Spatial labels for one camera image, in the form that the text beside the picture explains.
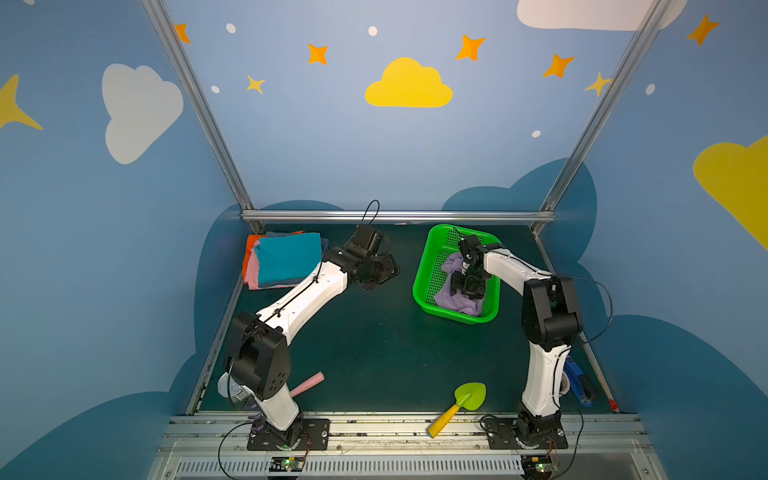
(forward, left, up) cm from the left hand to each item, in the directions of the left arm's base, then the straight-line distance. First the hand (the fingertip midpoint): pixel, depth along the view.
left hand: (399, 272), depth 84 cm
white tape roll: (-25, -47, -18) cm, 56 cm away
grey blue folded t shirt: (+22, +26, -13) cm, 36 cm away
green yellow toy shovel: (-28, -19, -17) cm, 38 cm away
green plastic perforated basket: (+23, -14, -12) cm, 30 cm away
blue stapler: (-22, -49, -16) cm, 56 cm away
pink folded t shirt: (+8, +50, -16) cm, 53 cm away
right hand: (+5, -22, -16) cm, 27 cm away
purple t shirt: (-1, -20, -14) cm, 25 cm away
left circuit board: (-43, +27, -20) cm, 55 cm away
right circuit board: (-43, -34, -20) cm, 58 cm away
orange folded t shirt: (+25, +54, -14) cm, 61 cm away
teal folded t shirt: (+16, +41, -14) cm, 46 cm away
